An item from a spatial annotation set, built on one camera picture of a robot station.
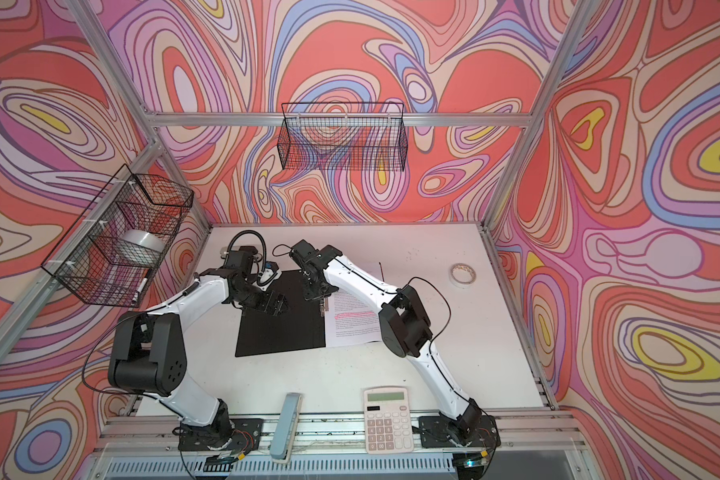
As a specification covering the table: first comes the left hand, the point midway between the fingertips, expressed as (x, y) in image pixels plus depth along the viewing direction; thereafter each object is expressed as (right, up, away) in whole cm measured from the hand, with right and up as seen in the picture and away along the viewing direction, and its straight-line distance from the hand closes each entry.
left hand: (279, 301), depth 92 cm
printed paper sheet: (+22, -6, +1) cm, 23 cm away
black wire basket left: (-34, +16, -21) cm, 43 cm away
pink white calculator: (+32, -27, -18) cm, 46 cm away
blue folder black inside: (+7, -8, +2) cm, 11 cm away
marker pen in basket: (-28, +6, -20) cm, 35 cm away
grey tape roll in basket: (-29, +19, -18) cm, 39 cm away
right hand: (+13, +1, 0) cm, 13 cm away
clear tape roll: (+62, +7, +12) cm, 63 cm away
